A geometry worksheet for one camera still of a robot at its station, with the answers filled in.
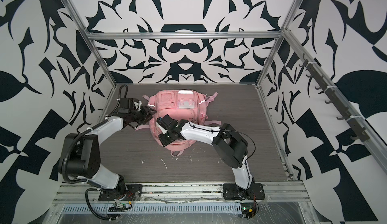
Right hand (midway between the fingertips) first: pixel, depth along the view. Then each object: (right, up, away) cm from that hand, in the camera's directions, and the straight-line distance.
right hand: (162, 139), depth 86 cm
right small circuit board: (+43, -29, -14) cm, 54 cm away
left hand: (-5, +16, +5) cm, 17 cm away
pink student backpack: (+13, +19, +12) cm, 26 cm away
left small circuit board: (-16, -26, -17) cm, 35 cm away
